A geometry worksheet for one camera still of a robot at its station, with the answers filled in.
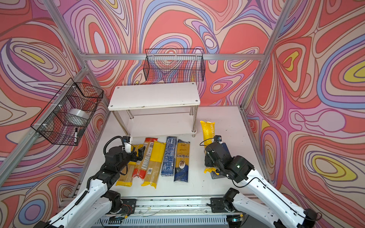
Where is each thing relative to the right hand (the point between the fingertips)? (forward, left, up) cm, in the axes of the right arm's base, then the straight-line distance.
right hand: (210, 158), depth 73 cm
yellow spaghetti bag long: (+1, +33, -14) cm, 35 cm away
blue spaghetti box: (+5, +24, -13) cm, 28 cm away
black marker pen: (+11, +69, +10) cm, 71 cm away
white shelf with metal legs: (+22, +28, +16) cm, 39 cm away
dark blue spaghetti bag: (+5, +15, -14) cm, 21 cm away
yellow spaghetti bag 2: (+17, -1, +4) cm, 17 cm away
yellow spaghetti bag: (-5, +48, -14) cm, 50 cm away
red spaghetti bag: (+1, +41, -13) cm, 43 cm away
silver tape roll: (+21, +68, +16) cm, 73 cm away
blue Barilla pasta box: (-5, -3, -12) cm, 13 cm away
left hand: (+11, +40, -3) cm, 42 cm away
